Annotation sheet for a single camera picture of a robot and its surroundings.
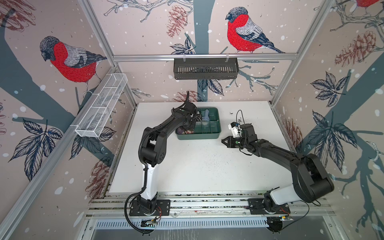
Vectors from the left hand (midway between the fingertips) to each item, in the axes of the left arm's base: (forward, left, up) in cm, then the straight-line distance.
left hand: (190, 126), depth 97 cm
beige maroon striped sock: (-4, +1, -1) cm, 4 cm away
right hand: (-13, -19, +1) cm, 23 cm away
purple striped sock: (-4, +7, 0) cm, 8 cm away
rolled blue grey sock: (+8, -11, -1) cm, 14 cm away
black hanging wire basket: (+35, -11, +21) cm, 42 cm away
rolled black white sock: (+8, -6, -1) cm, 10 cm away
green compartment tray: (+4, -14, -10) cm, 18 cm away
